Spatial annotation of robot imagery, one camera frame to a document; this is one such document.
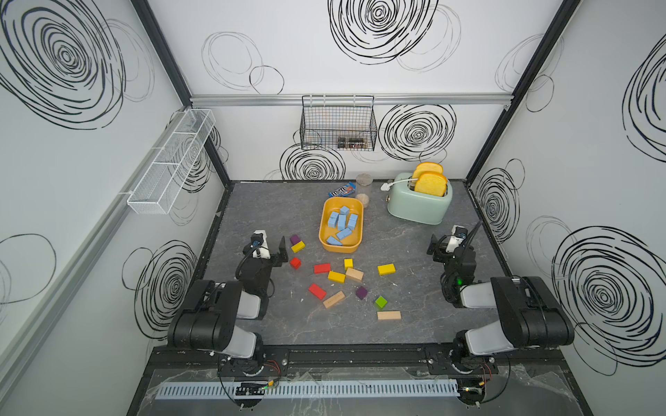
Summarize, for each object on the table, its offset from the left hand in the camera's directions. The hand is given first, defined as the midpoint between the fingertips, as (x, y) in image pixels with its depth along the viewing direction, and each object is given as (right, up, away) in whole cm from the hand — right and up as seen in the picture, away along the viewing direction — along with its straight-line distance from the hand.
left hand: (268, 238), depth 88 cm
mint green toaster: (+58, +12, +8) cm, 59 cm away
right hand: (+63, 0, +2) cm, 63 cm away
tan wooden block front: (+41, -24, -5) cm, 47 cm away
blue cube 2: (+22, +6, +16) cm, 28 cm away
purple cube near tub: (+7, -2, +12) cm, 14 cm away
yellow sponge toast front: (+58, +19, +6) cm, 61 cm away
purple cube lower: (+32, -18, -1) cm, 37 cm away
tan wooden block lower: (+23, -20, -3) cm, 30 cm away
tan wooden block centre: (+29, -13, +1) cm, 32 cm away
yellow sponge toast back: (+57, +25, +7) cm, 63 cm away
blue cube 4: (+22, -2, +11) cm, 25 cm away
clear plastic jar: (+34, +18, +15) cm, 41 cm away
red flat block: (+17, -12, +4) cm, 21 cm away
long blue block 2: (+26, 0, +12) cm, 29 cm away
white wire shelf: (-27, +16, -16) cm, 35 cm away
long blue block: (+30, +4, +14) cm, 33 cm away
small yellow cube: (+27, -10, +4) cm, 29 cm away
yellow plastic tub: (+30, -2, +9) cm, 31 cm away
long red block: (+17, -18, 0) cm, 25 cm away
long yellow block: (+23, -14, +2) cm, 27 cm away
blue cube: (+27, +9, +20) cm, 34 cm away
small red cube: (+9, -10, +4) cm, 14 cm away
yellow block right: (+41, -12, +4) cm, 43 cm away
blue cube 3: (+25, +4, +15) cm, 30 cm away
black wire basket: (+24, +51, +36) cm, 67 cm away
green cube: (+38, -20, -5) cm, 43 cm away
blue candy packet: (+26, +18, +28) cm, 42 cm away
